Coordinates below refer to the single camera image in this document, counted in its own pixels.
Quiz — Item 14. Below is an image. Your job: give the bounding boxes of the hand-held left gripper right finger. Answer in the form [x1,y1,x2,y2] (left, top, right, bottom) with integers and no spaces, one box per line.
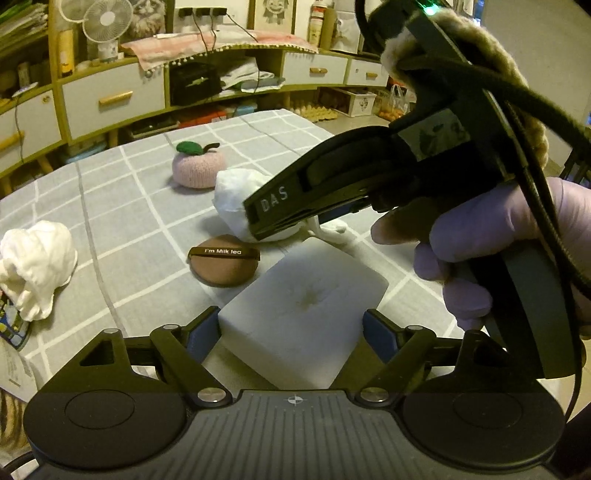
[355,308,527,407]

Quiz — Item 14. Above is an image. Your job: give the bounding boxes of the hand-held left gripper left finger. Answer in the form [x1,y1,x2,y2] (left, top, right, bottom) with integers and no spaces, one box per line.
[60,306,234,407]

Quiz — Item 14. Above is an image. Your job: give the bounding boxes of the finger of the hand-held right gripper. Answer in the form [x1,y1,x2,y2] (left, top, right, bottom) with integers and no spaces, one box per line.
[242,124,417,243]
[318,196,376,228]

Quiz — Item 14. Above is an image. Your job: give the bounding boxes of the white cloth rabbit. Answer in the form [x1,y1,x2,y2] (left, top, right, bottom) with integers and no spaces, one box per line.
[213,168,348,244]

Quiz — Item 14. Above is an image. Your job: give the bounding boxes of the brown powder puff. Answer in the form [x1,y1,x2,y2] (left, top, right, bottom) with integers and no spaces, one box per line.
[187,234,260,288]

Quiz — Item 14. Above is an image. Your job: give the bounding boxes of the white sponge block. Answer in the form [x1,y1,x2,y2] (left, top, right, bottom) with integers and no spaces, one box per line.
[218,237,389,390]

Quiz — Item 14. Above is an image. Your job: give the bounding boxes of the pink knitted peach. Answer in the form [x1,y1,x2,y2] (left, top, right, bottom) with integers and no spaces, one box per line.
[172,141,227,190]

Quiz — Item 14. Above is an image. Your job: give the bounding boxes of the white cloth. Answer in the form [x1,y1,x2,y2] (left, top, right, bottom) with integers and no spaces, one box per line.
[0,220,78,322]

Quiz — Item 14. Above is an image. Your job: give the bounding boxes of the person's right forearm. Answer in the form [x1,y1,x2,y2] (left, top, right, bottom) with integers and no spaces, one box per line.
[381,7,551,172]

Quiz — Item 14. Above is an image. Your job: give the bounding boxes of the person's right hand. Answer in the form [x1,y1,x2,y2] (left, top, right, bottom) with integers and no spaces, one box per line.
[370,176,591,330]

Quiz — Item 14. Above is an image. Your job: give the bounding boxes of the clear bag of oranges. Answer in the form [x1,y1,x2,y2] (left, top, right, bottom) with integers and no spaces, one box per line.
[376,84,410,121]

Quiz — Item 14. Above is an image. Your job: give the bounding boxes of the egg cartons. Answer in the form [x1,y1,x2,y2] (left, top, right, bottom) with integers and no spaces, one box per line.
[290,98,339,123]

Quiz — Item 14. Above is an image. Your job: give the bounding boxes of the white printed basket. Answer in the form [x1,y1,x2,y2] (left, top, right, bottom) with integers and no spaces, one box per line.
[318,88,378,119]

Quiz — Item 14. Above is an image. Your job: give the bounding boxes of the wooden end drawer cabinet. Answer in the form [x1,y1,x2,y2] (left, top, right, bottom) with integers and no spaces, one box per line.
[344,55,391,89]

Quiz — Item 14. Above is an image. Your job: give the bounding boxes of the wooden side drawer cabinet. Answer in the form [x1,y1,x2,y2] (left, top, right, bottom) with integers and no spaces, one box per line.
[279,48,352,92]

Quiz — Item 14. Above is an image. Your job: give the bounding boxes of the folded white clothes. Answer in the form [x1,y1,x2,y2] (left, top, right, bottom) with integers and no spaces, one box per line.
[219,58,285,96]

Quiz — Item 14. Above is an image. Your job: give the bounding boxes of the wooden open shelf unit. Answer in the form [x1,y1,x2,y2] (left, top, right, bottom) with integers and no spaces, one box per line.
[164,44,285,112]

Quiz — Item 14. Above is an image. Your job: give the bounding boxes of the black bag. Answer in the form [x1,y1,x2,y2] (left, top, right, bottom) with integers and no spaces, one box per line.
[168,62,223,105]

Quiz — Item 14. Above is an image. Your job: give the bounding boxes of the white bottle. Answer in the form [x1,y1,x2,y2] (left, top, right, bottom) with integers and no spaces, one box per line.
[309,0,338,49]

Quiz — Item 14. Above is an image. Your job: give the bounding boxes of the grey checked tablecloth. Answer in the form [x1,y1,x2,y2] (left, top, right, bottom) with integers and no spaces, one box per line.
[0,108,468,403]

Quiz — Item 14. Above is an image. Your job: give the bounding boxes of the framed cartoon girl picture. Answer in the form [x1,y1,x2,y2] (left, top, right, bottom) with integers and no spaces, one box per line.
[249,0,297,36]

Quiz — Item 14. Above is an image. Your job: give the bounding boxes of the pink fringed runner cloth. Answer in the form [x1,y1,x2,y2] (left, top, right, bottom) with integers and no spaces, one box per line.
[120,28,320,73]

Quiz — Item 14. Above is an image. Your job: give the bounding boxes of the low wooden drawer cabinet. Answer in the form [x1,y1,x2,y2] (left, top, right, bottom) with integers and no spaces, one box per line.
[52,54,170,145]

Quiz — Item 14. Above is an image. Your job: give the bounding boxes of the framed raccoon picture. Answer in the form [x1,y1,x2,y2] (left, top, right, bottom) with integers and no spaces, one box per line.
[127,0,177,40]

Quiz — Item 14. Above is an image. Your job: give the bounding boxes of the small white desk fan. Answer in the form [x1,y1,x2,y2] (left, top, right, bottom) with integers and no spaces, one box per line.
[82,0,134,64]

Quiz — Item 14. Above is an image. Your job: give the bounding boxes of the yellow tube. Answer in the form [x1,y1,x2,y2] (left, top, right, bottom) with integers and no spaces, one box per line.
[58,30,75,77]

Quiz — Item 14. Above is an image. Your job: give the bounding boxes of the tall wooden shelf cabinet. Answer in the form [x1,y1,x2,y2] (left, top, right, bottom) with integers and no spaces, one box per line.
[0,0,64,186]

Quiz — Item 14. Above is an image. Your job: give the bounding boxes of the large white fan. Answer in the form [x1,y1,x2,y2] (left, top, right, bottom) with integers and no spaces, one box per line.
[60,0,94,24]

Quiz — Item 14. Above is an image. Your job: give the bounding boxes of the black cable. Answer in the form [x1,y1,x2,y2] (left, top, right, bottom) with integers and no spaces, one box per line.
[353,0,591,418]

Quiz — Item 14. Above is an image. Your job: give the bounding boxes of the wall power strip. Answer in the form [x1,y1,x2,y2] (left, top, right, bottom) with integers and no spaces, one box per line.
[178,6,232,20]

